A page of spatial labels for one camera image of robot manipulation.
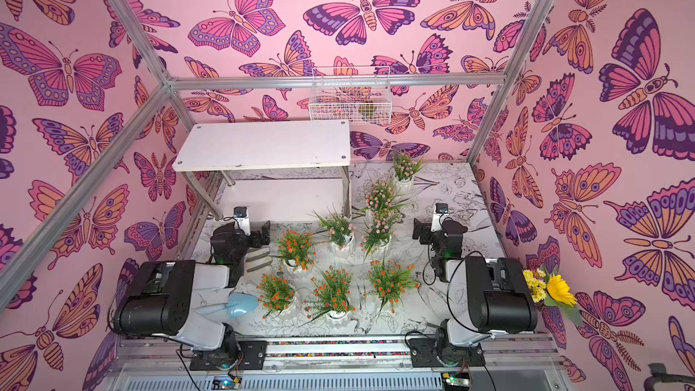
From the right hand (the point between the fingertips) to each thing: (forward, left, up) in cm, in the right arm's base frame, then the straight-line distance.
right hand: (432, 218), depth 94 cm
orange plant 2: (-29, +47, +7) cm, 56 cm away
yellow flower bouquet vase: (-30, -18, +17) cm, 39 cm away
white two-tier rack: (+27, +59, -5) cm, 66 cm away
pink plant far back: (+17, +9, +7) cm, 21 cm away
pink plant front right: (-10, +20, +5) cm, 23 cm away
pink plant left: (-8, +32, +7) cm, 34 cm away
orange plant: (-17, +44, +9) cm, 48 cm away
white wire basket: (+34, +26, +28) cm, 51 cm away
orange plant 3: (-30, +32, +8) cm, 45 cm away
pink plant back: (+3, +19, +8) cm, 21 cm away
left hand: (-2, +61, 0) cm, 61 cm away
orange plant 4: (-25, +17, +7) cm, 31 cm away
